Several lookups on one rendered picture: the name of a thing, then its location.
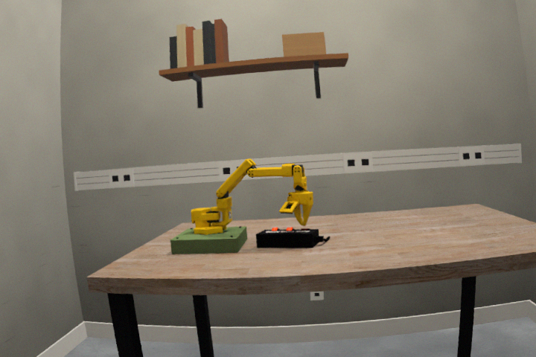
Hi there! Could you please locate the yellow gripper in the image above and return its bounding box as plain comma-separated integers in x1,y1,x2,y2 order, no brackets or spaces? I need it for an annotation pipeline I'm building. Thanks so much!
279,190,313,226

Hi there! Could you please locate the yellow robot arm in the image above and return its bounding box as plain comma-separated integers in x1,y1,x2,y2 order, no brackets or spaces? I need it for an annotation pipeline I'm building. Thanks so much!
193,158,307,235

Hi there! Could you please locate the black power strip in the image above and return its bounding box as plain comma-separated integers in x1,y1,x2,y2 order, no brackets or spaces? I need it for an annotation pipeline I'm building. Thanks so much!
256,228,330,248

